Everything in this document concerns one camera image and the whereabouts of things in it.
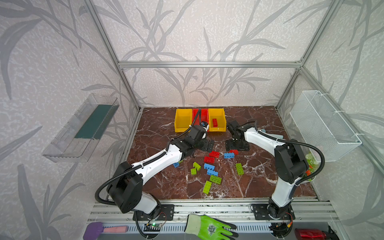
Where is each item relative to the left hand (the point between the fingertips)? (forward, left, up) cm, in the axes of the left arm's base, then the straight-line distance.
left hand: (208, 136), depth 83 cm
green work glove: (-41, +1, -14) cm, 44 cm away
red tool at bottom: (-44, -45, -13) cm, 64 cm away
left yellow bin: (+20, +17, -10) cm, 28 cm away
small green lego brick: (-15, +8, -16) cm, 23 cm away
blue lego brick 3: (-16, -3, -14) cm, 21 cm away
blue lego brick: (-5, -13, -14) cm, 20 cm away
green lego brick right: (-13, -19, -15) cm, 28 cm away
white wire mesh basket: (-7, -49, +20) cm, 53 cm away
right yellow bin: (+28, -10, -14) cm, 33 cm away
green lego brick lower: (-19, -4, -17) cm, 26 cm away
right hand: (+2, -17, -12) cm, 21 cm away
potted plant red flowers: (-14, -54, -2) cm, 56 cm away
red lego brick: (-4, -4, -15) cm, 17 cm away
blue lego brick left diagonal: (-11, +19, -16) cm, 27 cm away
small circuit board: (-41, +28, -19) cm, 53 cm away
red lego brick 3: (-2, -17, -14) cm, 23 cm away
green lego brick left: (-9, +17, -17) cm, 26 cm away
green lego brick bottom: (-23, +1, -15) cm, 28 cm away
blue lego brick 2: (-12, 0, -14) cm, 19 cm away
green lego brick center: (-12, +7, -14) cm, 20 cm away
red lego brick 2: (-7, -1, -16) cm, 17 cm away
